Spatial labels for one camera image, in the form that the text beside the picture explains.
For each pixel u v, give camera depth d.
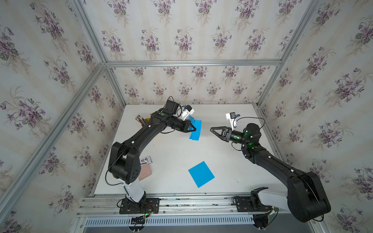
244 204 0.73
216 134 0.71
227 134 0.67
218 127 0.70
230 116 0.69
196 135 0.80
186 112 0.75
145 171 0.86
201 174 0.85
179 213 0.72
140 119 0.88
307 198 0.41
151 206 0.73
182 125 0.72
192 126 0.78
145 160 0.88
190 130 0.78
